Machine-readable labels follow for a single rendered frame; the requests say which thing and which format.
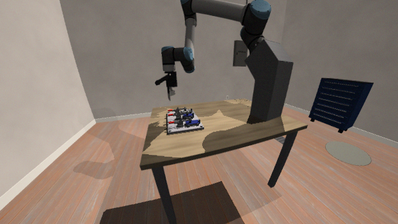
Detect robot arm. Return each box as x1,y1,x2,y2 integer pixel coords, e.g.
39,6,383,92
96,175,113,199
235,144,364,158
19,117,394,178
161,0,271,74

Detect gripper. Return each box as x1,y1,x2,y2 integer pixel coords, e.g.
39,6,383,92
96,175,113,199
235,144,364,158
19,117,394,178
164,71,177,100

